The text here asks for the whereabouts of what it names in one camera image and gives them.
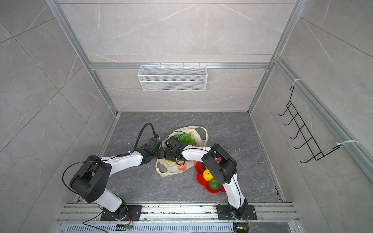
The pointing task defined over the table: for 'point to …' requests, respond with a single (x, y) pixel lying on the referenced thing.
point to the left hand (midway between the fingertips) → (163, 148)
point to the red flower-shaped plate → (200, 167)
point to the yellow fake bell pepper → (207, 175)
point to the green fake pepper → (214, 184)
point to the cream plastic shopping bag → (166, 168)
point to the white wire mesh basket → (172, 78)
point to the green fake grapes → (184, 139)
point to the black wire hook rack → (310, 141)
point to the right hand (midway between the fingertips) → (167, 155)
